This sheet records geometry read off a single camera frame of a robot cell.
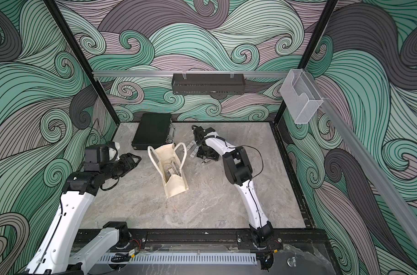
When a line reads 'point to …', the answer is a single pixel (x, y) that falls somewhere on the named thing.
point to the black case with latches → (154, 129)
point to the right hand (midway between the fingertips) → (205, 159)
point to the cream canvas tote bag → (169, 160)
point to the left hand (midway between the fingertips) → (137, 158)
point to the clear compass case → (169, 169)
